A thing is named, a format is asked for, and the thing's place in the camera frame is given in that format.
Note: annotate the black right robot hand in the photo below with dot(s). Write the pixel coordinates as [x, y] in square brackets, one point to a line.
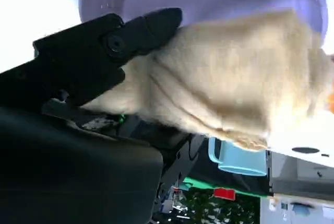
[65, 161]

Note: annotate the beige towel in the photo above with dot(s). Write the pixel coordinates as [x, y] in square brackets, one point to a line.
[229, 83]

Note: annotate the green board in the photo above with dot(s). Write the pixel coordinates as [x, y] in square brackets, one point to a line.
[201, 182]

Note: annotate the red box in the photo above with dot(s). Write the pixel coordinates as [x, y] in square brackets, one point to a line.
[224, 193]

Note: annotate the pale green mug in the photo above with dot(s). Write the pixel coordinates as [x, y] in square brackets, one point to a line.
[240, 161]

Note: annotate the grey table frame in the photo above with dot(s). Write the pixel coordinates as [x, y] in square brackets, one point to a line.
[295, 179]

